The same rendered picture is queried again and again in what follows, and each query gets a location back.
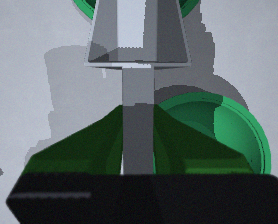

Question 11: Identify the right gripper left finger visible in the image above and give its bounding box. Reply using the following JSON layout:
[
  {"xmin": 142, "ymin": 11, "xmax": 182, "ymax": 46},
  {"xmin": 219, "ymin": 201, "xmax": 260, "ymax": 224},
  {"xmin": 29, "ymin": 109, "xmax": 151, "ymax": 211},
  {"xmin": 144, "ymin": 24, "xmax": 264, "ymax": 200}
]
[{"xmin": 19, "ymin": 105, "xmax": 123, "ymax": 177}]

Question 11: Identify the green bowl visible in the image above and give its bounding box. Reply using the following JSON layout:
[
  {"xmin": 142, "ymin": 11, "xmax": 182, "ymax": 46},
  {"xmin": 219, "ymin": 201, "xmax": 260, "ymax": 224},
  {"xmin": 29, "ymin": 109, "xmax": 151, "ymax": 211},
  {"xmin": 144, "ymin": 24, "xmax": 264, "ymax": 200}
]
[
  {"xmin": 158, "ymin": 92, "xmax": 271, "ymax": 174},
  {"xmin": 73, "ymin": 0, "xmax": 199, "ymax": 20}
]

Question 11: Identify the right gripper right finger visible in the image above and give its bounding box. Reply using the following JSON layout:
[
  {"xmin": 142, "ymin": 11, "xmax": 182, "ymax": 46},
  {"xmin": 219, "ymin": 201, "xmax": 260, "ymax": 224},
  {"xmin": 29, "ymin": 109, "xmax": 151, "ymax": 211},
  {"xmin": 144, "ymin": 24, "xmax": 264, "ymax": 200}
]
[{"xmin": 153, "ymin": 104, "xmax": 255, "ymax": 174}]

